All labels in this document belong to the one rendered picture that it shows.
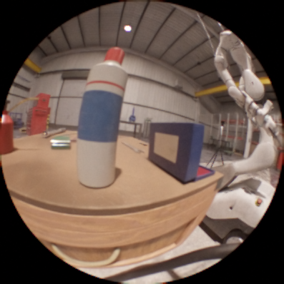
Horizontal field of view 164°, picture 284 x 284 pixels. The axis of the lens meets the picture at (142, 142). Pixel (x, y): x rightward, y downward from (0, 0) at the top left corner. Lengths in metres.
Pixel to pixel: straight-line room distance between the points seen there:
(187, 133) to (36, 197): 0.25
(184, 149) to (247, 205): 0.48
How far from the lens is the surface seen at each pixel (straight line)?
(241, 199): 0.59
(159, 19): 8.66
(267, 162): 0.70
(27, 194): 0.17
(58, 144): 0.36
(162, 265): 0.26
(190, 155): 0.18
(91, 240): 0.20
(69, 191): 0.15
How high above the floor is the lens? 0.56
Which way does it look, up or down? 7 degrees down
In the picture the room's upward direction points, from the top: 8 degrees clockwise
